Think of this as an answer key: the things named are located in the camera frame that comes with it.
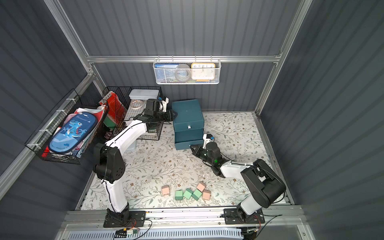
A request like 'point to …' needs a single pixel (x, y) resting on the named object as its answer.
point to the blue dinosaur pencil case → (76, 129)
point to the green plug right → (196, 194)
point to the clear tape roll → (136, 104)
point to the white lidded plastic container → (144, 94)
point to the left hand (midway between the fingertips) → (177, 114)
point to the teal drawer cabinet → (189, 124)
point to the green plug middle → (187, 193)
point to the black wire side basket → (72, 104)
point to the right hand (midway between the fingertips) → (192, 145)
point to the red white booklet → (114, 108)
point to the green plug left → (179, 195)
